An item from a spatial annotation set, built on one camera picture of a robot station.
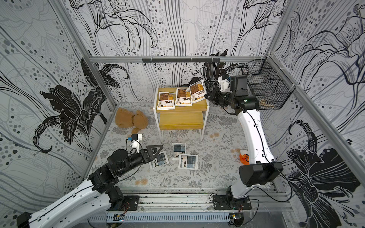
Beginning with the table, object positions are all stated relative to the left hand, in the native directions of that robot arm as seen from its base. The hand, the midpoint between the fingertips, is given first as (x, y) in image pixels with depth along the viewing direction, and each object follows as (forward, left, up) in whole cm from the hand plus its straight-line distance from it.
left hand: (162, 153), depth 68 cm
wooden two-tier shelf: (+19, -5, +10) cm, 22 cm away
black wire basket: (+45, -63, +9) cm, 78 cm away
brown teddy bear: (+31, +32, -14) cm, 47 cm away
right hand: (+25, -21, +17) cm, 37 cm away
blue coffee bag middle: (+4, -13, -21) cm, 25 cm away
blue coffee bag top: (+13, -6, -22) cm, 26 cm away
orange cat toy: (+5, -47, -17) cm, 50 cm away
